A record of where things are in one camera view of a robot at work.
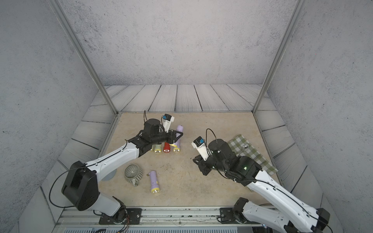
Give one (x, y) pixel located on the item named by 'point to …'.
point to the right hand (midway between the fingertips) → (196, 159)
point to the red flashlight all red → (166, 147)
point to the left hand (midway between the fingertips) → (183, 133)
